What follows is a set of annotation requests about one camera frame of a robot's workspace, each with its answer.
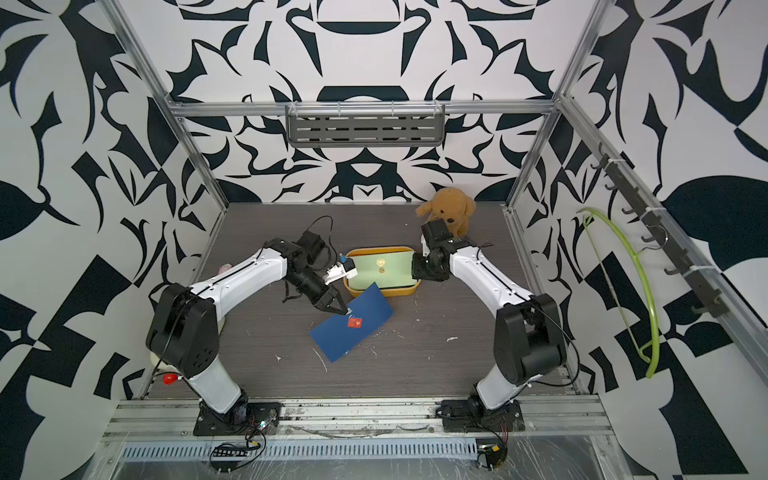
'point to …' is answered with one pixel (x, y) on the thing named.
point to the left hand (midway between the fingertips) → (342, 306)
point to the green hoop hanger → (656, 328)
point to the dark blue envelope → (342, 331)
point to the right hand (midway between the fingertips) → (418, 267)
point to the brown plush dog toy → (451, 205)
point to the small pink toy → (223, 268)
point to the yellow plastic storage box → (354, 292)
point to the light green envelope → (386, 270)
